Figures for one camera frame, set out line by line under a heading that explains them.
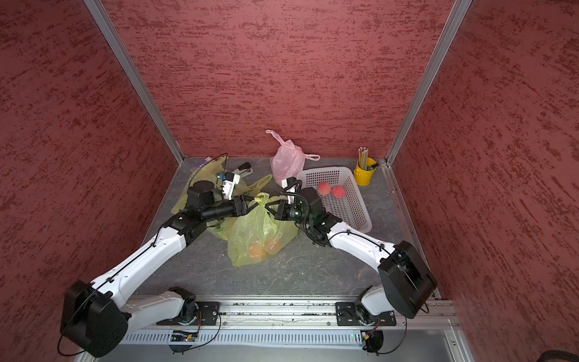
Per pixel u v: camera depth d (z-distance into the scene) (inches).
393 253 17.9
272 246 30.5
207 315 28.9
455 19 28.7
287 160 40.6
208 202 24.0
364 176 40.9
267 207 29.8
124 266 17.6
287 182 28.7
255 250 29.6
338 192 39.8
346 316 29.0
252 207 28.1
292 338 30.5
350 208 39.2
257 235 29.7
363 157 40.4
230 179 27.5
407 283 16.8
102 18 28.5
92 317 15.3
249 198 27.6
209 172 43.2
